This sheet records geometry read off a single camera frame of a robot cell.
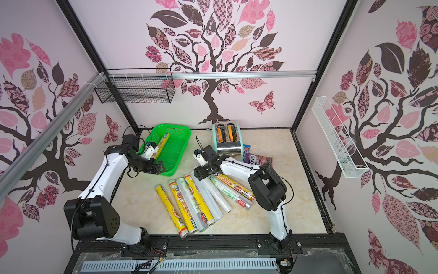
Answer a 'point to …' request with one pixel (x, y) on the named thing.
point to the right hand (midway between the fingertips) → (200, 173)
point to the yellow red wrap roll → (236, 186)
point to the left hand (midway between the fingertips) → (154, 172)
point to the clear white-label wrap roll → (197, 216)
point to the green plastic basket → (171, 154)
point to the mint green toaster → (227, 139)
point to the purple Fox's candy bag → (256, 160)
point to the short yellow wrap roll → (162, 144)
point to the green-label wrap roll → (231, 193)
